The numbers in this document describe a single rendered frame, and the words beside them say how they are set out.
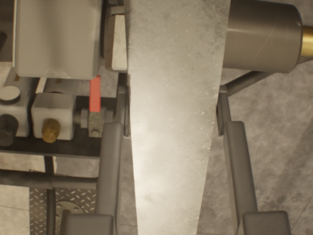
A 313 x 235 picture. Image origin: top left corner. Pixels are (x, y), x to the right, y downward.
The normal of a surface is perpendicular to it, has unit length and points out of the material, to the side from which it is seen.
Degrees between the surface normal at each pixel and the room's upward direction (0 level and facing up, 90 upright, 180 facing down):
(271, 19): 54
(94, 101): 0
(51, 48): 23
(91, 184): 45
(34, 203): 0
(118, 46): 41
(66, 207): 0
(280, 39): 27
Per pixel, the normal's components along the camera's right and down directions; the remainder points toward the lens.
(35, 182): 0.04, 0.23
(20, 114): 0.00, 0.63
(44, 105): 0.08, -0.77
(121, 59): 0.06, -0.03
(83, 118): 0.07, -0.36
